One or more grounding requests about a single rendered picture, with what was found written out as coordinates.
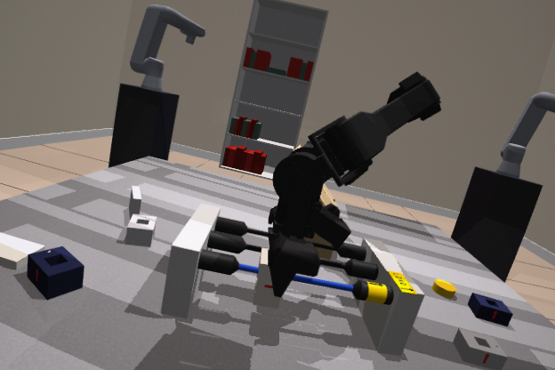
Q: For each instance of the yellow short cylinder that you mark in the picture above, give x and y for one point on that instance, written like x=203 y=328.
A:
x=444 y=288

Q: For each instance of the white flat bar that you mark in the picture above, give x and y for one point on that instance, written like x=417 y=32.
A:
x=14 y=251

